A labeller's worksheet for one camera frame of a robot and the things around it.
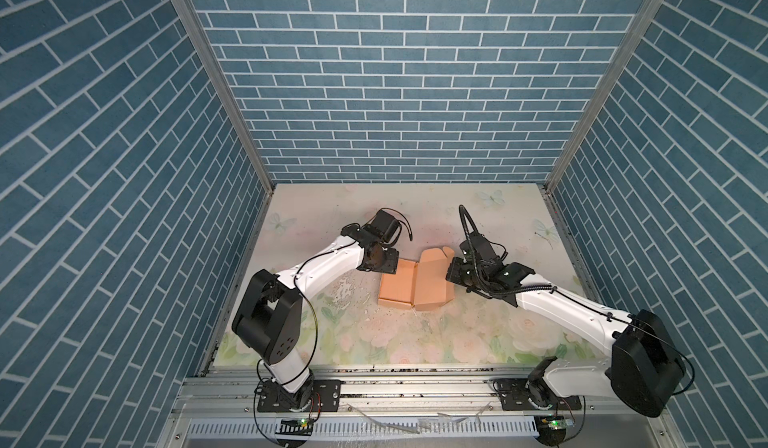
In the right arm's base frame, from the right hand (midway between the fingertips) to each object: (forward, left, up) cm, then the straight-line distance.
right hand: (442, 266), depth 85 cm
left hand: (0, +16, -2) cm, 16 cm away
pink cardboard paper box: (-2, +5, -9) cm, 11 cm away
